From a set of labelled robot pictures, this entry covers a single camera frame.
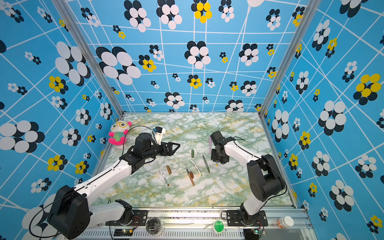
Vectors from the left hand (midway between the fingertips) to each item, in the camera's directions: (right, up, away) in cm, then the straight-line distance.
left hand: (175, 144), depth 80 cm
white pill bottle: (+51, -33, -14) cm, 62 cm away
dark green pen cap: (+9, -8, +16) cm, 20 cm away
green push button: (+21, -33, -17) cm, 43 cm away
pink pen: (+21, -3, +22) cm, 30 cm away
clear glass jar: (-7, -32, -18) cm, 37 cm away
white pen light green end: (+11, -16, +11) cm, 22 cm away
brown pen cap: (-6, -17, +10) cm, 20 cm away
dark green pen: (+17, -14, +12) cm, 25 cm away
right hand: (+24, -11, +12) cm, 29 cm away
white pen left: (-8, -20, +7) cm, 23 cm away
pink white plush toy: (-42, +6, +21) cm, 47 cm away
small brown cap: (+9, -20, +8) cm, 23 cm away
